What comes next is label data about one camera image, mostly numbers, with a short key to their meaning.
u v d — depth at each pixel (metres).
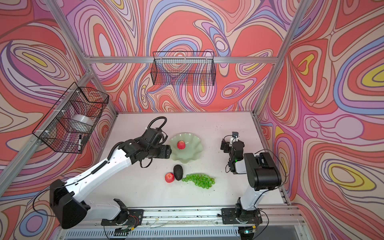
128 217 0.72
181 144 0.96
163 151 0.69
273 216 0.76
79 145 0.72
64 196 0.39
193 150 0.96
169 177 0.82
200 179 0.83
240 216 0.66
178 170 0.85
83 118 0.73
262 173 0.48
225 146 0.86
